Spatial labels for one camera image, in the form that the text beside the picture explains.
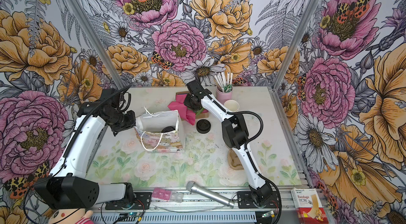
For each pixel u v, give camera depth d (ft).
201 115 3.28
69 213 2.10
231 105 3.04
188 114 3.16
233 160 2.77
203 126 3.24
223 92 3.24
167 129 2.73
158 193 2.47
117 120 2.03
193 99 2.50
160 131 2.77
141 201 2.41
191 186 2.44
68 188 1.25
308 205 2.30
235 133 2.03
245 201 2.43
